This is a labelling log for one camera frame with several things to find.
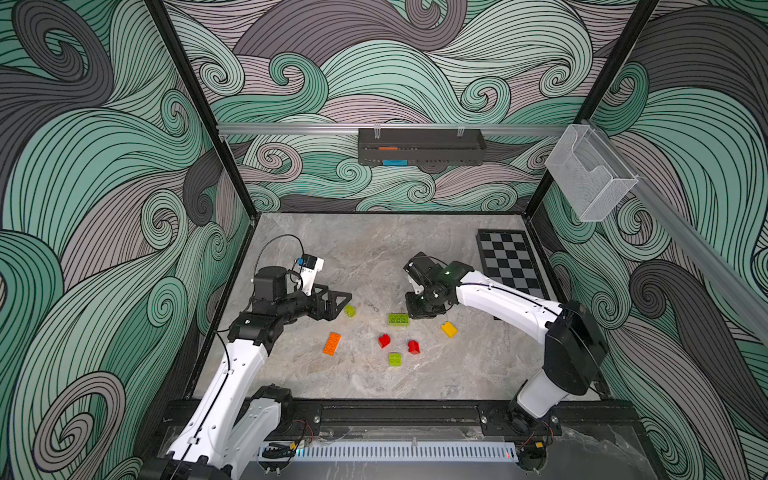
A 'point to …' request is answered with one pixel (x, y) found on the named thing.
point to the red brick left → (384, 340)
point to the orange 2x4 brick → (332, 343)
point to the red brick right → (414, 347)
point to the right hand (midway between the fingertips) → (414, 313)
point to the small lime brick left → (350, 311)
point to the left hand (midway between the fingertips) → (337, 290)
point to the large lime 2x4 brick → (398, 319)
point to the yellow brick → (449, 329)
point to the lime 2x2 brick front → (395, 359)
